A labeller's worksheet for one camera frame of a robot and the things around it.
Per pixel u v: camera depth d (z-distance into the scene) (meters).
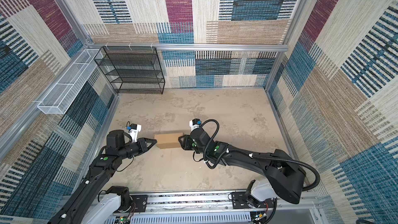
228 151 0.55
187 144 0.70
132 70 1.12
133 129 0.73
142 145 0.69
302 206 0.73
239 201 0.73
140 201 0.74
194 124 0.73
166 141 0.78
